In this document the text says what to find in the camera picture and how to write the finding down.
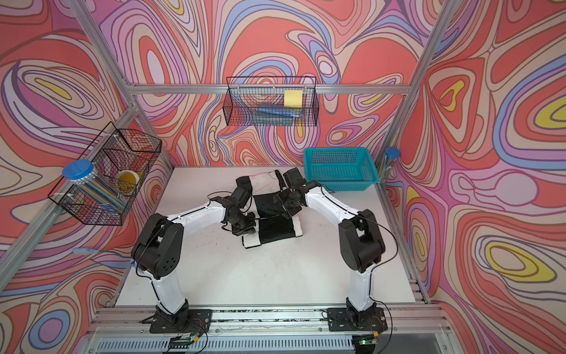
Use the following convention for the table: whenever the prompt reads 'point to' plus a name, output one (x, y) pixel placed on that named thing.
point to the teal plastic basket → (341, 169)
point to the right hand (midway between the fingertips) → (276, 210)
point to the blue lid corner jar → (391, 154)
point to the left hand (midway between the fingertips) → (259, 230)
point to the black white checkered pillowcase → (271, 223)
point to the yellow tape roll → (126, 181)
